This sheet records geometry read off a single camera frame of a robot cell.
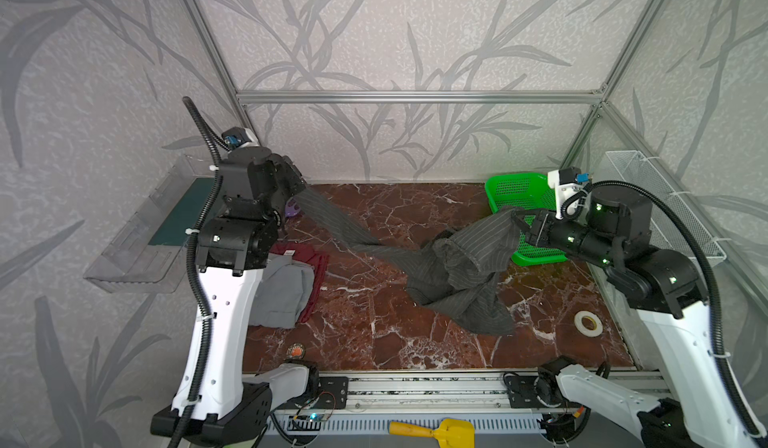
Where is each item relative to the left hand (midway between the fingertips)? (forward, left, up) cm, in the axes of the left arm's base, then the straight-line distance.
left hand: (291, 153), depth 60 cm
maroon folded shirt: (+2, +9, -45) cm, 46 cm away
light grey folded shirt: (-11, +12, -43) cm, 46 cm away
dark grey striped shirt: (-14, -37, -26) cm, 47 cm away
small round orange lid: (-26, +6, -47) cm, 54 cm away
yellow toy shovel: (-44, -34, -45) cm, 72 cm away
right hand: (-8, -45, -6) cm, 46 cm away
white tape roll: (-22, -76, -46) cm, 92 cm away
